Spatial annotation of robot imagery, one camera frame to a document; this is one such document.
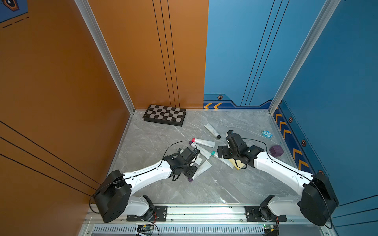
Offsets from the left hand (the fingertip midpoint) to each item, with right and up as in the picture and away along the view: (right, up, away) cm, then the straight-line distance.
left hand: (192, 166), depth 85 cm
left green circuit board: (-24, -26, -13) cm, 38 cm away
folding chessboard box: (-16, +31, +27) cm, 45 cm away
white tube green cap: (+21, +1, +6) cm, 21 cm away
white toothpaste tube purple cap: (+6, -1, +3) cm, 7 cm away
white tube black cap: (+14, +20, +20) cm, 32 cm away
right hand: (+18, +9, +1) cm, 20 cm away
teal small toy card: (+53, +17, +19) cm, 59 cm away
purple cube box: (+52, +8, +7) cm, 53 cm away
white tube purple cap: (+6, +6, +10) cm, 14 cm away
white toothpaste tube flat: (+3, +1, +7) cm, 7 cm away
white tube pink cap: (+8, +12, +14) cm, 20 cm away
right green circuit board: (+38, -26, -12) cm, 48 cm away
